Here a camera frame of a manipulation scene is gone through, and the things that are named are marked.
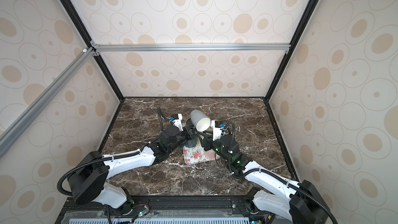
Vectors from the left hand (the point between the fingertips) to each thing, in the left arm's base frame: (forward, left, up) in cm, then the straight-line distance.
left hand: (203, 126), depth 77 cm
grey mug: (-2, +1, +7) cm, 8 cm away
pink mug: (-7, -4, -18) cm, 20 cm away
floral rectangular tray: (-6, +5, -22) cm, 23 cm away
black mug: (+1, +7, +2) cm, 7 cm away
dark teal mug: (-1, +7, -17) cm, 18 cm away
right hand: (-2, -1, -1) cm, 3 cm away
